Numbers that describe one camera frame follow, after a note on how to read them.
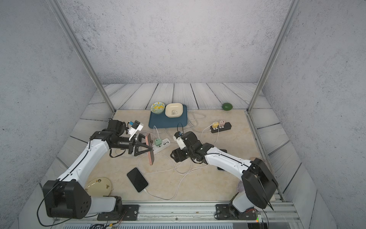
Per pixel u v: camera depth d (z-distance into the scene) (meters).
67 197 0.41
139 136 0.72
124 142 0.65
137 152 0.64
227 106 1.18
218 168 0.88
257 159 0.46
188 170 0.87
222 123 1.03
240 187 0.80
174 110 1.18
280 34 0.79
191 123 1.10
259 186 0.42
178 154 0.71
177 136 0.74
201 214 0.73
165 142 0.97
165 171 0.88
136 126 0.65
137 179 0.85
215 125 1.02
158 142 0.94
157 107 1.19
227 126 1.07
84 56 0.89
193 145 0.63
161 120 1.12
